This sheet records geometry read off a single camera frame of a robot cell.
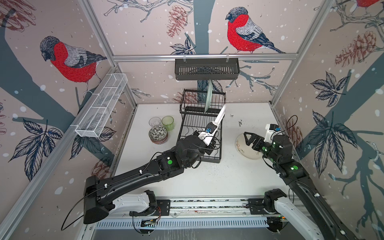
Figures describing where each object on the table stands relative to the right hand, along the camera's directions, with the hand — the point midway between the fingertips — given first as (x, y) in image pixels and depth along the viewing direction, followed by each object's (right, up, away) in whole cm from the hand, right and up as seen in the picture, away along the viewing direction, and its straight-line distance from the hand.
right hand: (249, 136), depth 75 cm
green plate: (-20, +21, +2) cm, 30 cm away
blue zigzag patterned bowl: (-51, -7, +17) cm, 54 cm away
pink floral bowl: (-53, -2, +23) cm, 58 cm away
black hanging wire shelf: (-19, +45, +32) cm, 58 cm away
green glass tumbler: (-47, +6, +26) cm, 54 cm away
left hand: (-19, +4, -13) cm, 24 cm away
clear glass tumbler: (-57, +6, +29) cm, 64 cm away
